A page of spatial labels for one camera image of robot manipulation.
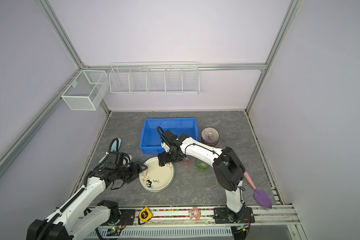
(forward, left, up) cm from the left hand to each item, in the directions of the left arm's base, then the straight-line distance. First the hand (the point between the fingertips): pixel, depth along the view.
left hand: (143, 172), depth 81 cm
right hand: (+4, -12, 0) cm, 13 cm away
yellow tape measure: (-19, -2, -6) cm, 20 cm away
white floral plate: (-2, -7, -4) cm, 8 cm away
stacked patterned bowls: (+22, -40, 0) cm, 46 cm away
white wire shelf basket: (+56, -6, +22) cm, 61 cm away
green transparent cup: (+4, -34, -8) cm, 35 cm away
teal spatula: (+22, +24, -8) cm, 33 cm away
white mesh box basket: (+52, +41, +16) cm, 68 cm away
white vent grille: (-27, -11, -8) cm, 30 cm away
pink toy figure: (-21, -26, -4) cm, 34 cm away
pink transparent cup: (+8, -25, -8) cm, 28 cm away
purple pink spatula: (-14, -63, -8) cm, 65 cm away
